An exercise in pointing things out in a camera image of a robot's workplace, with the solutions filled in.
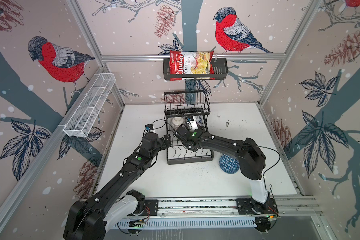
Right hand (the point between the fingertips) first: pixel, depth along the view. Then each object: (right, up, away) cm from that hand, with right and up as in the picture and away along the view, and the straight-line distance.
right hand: (199, 131), depth 87 cm
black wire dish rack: (-5, +15, +26) cm, 31 cm away
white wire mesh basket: (-59, +8, -15) cm, 62 cm away
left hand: (-20, -2, -7) cm, 22 cm away
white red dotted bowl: (-14, +5, +14) cm, 21 cm away
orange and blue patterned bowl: (+2, +6, +16) cm, 17 cm away
